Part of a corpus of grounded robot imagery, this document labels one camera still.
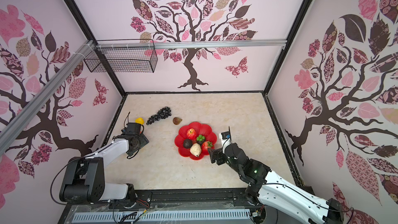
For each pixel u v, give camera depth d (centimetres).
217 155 65
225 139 64
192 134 90
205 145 86
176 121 100
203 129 97
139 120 100
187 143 86
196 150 84
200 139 89
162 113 103
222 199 75
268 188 50
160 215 70
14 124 52
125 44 90
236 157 53
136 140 68
